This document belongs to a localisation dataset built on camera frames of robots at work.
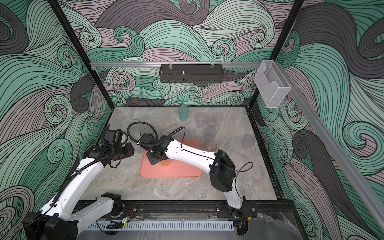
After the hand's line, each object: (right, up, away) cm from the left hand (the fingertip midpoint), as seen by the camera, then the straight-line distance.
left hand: (132, 148), depth 79 cm
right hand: (+12, -5, -1) cm, 13 cm away
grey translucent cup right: (+71, +1, +19) cm, 73 cm away
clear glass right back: (+48, +14, +27) cm, 57 cm away
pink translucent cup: (+46, -2, +17) cm, 49 cm away
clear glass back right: (+40, +17, +31) cm, 53 cm away
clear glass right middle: (+46, +6, +27) cm, 54 cm away
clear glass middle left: (+5, +9, +11) cm, 15 cm away
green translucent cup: (+27, +22, +27) cm, 44 cm away
